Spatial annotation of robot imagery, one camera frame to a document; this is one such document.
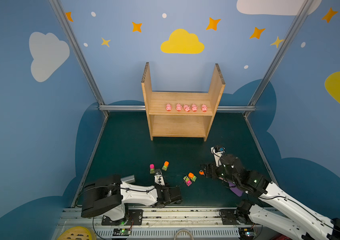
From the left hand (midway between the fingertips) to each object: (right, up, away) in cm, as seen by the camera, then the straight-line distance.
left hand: (166, 187), depth 85 cm
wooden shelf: (+9, +42, 0) cm, 43 cm away
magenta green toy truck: (+12, +4, -1) cm, 13 cm away
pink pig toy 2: (+16, +46, -1) cm, 49 cm away
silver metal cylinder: (-21, +5, -1) cm, 22 cm away
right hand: (+22, +17, -10) cm, 29 cm away
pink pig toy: (+22, +46, -1) cm, 51 cm away
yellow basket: (-41, -14, -17) cm, 47 cm away
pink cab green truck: (-9, +10, +5) cm, 14 cm away
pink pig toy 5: (+1, +46, -1) cm, 46 cm away
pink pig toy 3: (+12, +46, -1) cm, 47 cm away
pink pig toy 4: (+7, +47, -1) cm, 47 cm away
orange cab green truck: (0, +12, +6) cm, 13 cm away
